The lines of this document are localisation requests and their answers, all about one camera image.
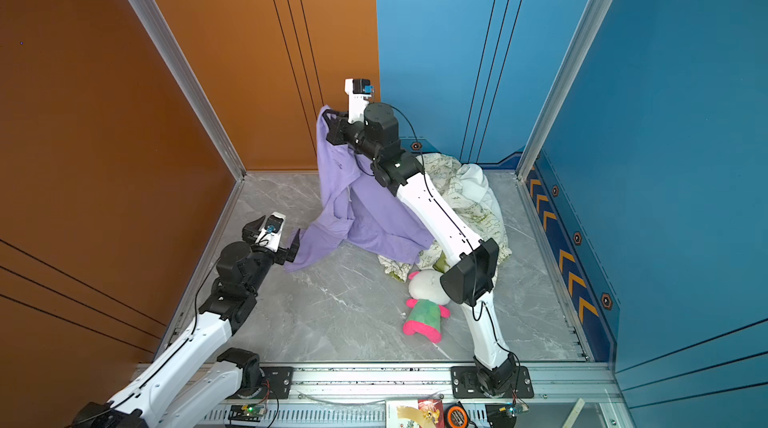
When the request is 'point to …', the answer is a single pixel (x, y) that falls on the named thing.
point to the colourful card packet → (415, 413)
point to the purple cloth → (357, 209)
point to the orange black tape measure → (455, 416)
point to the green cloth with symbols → (441, 264)
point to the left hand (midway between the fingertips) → (279, 221)
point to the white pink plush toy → (425, 308)
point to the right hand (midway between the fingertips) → (320, 112)
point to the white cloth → (477, 186)
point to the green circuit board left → (247, 412)
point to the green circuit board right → (512, 409)
